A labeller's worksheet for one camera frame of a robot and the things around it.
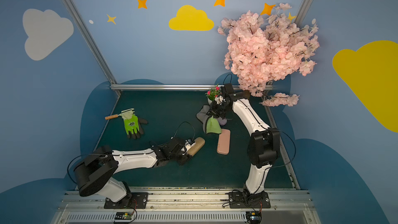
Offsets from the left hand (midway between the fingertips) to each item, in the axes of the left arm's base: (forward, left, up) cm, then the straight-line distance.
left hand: (188, 150), depth 88 cm
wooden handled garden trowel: (+26, +47, -3) cm, 54 cm away
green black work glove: (+18, +39, -2) cm, 44 cm away
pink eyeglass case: (+7, -21, -3) cm, 23 cm away
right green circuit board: (-31, -33, -5) cm, 46 cm away
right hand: (+16, -10, +15) cm, 25 cm away
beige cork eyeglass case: (+5, -6, -1) cm, 8 cm away
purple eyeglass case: (+20, -21, +1) cm, 29 cm away
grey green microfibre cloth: (+8, -12, +14) cm, 21 cm away
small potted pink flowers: (+36, -13, +9) cm, 40 cm away
